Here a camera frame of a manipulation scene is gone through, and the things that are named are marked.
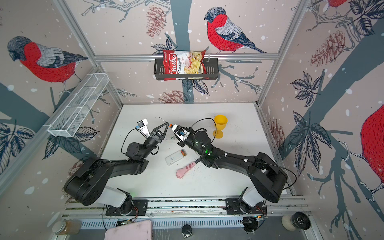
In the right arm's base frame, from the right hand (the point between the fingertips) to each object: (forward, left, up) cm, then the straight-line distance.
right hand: (171, 130), depth 75 cm
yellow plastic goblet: (+17, -27, -14) cm, 35 cm away
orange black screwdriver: (+1, 0, +3) cm, 3 cm away
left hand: (0, +1, +4) cm, 4 cm away
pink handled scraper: (-13, -3, -24) cm, 27 cm away
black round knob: (-39, -10, -16) cm, 43 cm away
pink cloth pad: (-40, +12, -22) cm, 47 cm away
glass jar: (-41, +41, -16) cm, 60 cm away
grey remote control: (-3, +1, -24) cm, 24 cm away
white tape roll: (-34, -56, -16) cm, 67 cm away
